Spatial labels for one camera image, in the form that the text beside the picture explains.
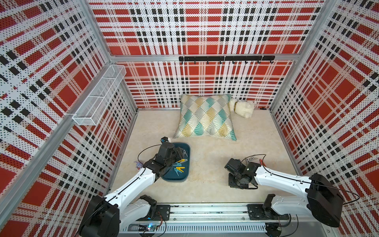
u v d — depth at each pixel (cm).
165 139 77
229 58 89
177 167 88
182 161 91
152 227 69
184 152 94
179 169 88
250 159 93
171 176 87
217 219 73
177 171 87
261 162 91
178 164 90
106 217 40
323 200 41
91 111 70
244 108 114
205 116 95
